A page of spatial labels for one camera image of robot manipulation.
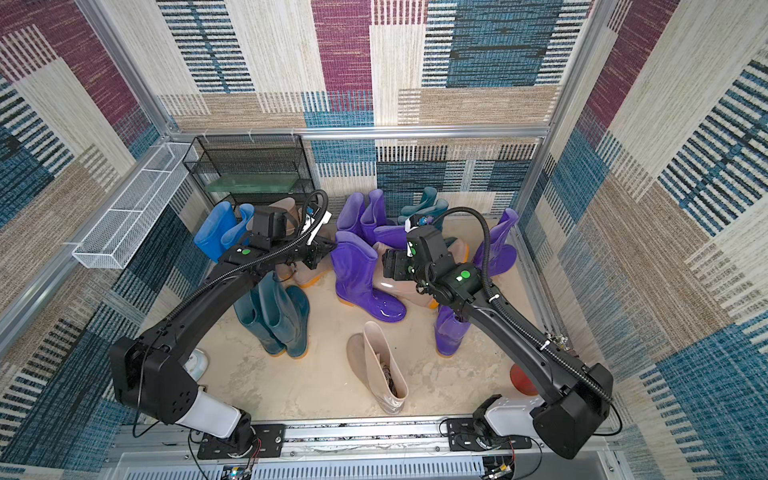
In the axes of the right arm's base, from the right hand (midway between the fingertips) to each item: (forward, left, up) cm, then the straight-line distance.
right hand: (401, 262), depth 76 cm
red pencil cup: (-21, -32, -26) cm, 46 cm away
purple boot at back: (+17, +7, 0) cm, 18 cm away
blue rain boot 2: (+10, +44, 0) cm, 45 cm away
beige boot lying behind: (+3, -2, -18) cm, 19 cm away
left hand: (+6, +17, 0) cm, 18 cm away
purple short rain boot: (+4, +13, -5) cm, 14 cm away
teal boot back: (+18, -10, -1) cm, 21 cm away
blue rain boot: (+9, +51, +1) cm, 52 cm away
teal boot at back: (+24, -9, -1) cm, 25 cm away
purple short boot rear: (+11, +2, -3) cm, 12 cm away
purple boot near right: (-15, -11, -7) cm, 20 cm away
